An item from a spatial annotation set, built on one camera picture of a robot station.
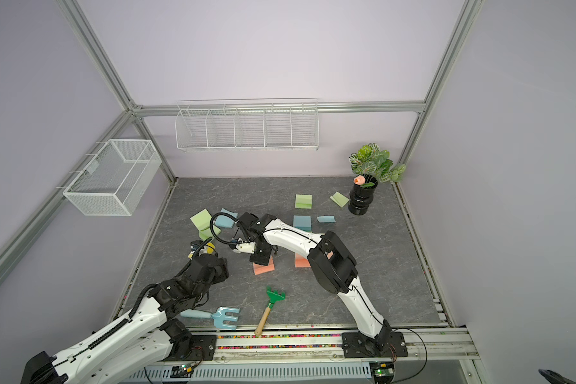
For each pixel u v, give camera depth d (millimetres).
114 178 837
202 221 1044
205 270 607
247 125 993
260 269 888
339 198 1122
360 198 1010
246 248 811
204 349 736
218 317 799
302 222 1068
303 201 1122
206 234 969
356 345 736
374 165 912
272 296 845
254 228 670
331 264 535
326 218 1054
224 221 1011
